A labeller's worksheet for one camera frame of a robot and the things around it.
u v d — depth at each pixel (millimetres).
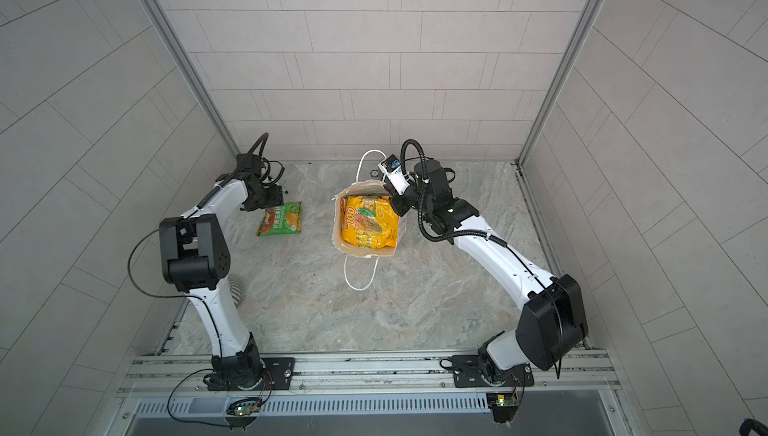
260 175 826
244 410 641
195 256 518
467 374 716
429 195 576
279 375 707
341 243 783
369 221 805
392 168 643
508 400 689
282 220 969
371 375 723
